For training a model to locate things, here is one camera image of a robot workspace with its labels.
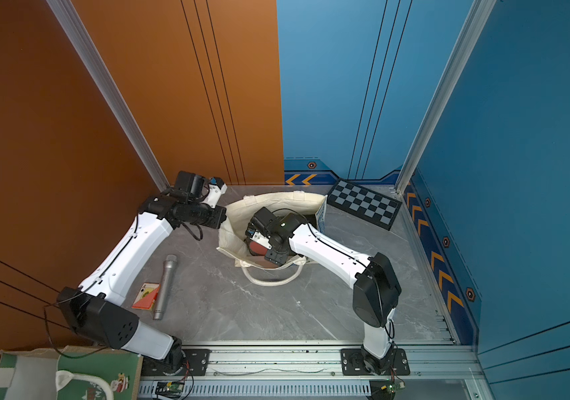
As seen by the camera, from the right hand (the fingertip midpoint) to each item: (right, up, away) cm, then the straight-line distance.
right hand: (282, 246), depth 84 cm
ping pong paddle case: (-8, +1, -10) cm, 13 cm away
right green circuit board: (+31, -38, -14) cm, 51 cm away
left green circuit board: (-32, -40, -12) cm, 53 cm away
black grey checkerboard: (+35, +15, +26) cm, 46 cm away
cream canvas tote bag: (-16, +9, +1) cm, 18 cm away
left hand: (-18, +11, -4) cm, 22 cm away
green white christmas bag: (-44, -22, -31) cm, 58 cm away
